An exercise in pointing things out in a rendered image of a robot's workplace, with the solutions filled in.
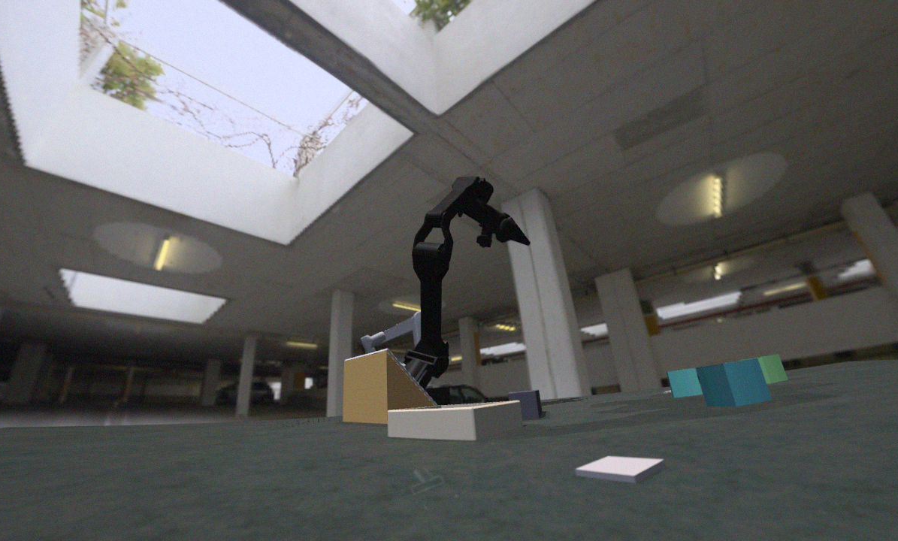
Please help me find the teal block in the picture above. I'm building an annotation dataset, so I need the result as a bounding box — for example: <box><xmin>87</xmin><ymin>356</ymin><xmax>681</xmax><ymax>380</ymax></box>
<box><xmin>697</xmin><ymin>358</ymin><xmax>772</xmax><ymax>407</ymax></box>

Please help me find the light blue block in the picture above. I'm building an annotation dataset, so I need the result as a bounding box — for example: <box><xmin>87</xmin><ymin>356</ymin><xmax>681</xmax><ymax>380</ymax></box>
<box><xmin>667</xmin><ymin>368</ymin><xmax>703</xmax><ymax>397</ymax></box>

